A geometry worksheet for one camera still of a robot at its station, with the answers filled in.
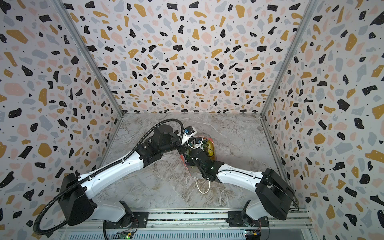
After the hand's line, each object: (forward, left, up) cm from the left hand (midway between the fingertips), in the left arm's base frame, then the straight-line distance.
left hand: (195, 137), depth 74 cm
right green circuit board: (-38, -27, -28) cm, 54 cm away
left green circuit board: (-37, +32, -27) cm, 56 cm away
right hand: (-1, +2, -14) cm, 14 cm away
